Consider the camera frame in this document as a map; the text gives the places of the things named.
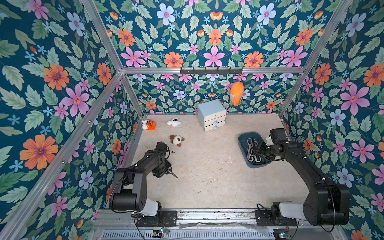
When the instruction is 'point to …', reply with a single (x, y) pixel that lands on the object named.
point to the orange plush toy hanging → (236, 91)
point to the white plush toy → (175, 122)
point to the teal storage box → (242, 140)
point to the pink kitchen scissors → (249, 142)
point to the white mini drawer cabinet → (211, 114)
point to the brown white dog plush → (176, 139)
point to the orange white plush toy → (148, 125)
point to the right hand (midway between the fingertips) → (256, 150)
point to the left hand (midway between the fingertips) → (168, 171)
